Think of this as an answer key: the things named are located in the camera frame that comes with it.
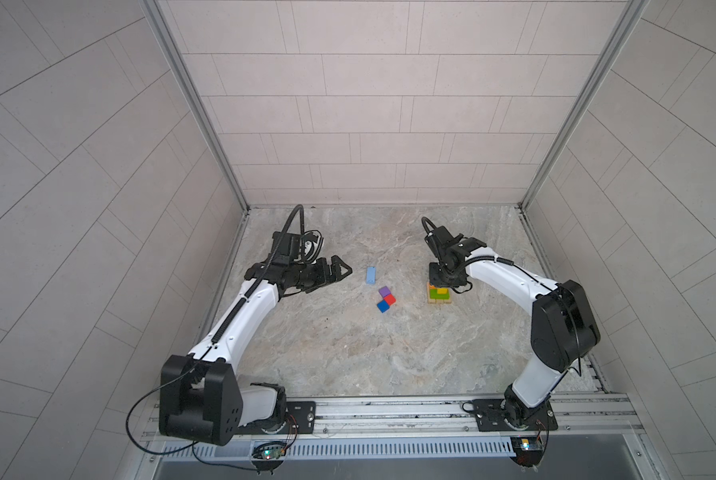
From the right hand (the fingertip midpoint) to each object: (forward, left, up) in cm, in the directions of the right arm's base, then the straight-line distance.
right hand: (435, 281), depth 90 cm
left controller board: (-39, +44, -2) cm, 59 cm away
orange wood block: (-6, +3, +7) cm, 10 cm away
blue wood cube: (-4, +16, -6) cm, 18 cm away
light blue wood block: (+6, +19, -4) cm, 21 cm away
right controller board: (-42, -14, -8) cm, 45 cm away
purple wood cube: (+1, +16, -5) cm, 16 cm away
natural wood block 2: (-4, +2, -5) cm, 7 cm away
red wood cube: (-2, +14, -5) cm, 15 cm away
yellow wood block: (-4, -1, +1) cm, 4 cm away
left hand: (-2, +26, +12) cm, 29 cm away
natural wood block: (-4, -4, -5) cm, 8 cm away
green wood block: (-3, 0, -4) cm, 5 cm away
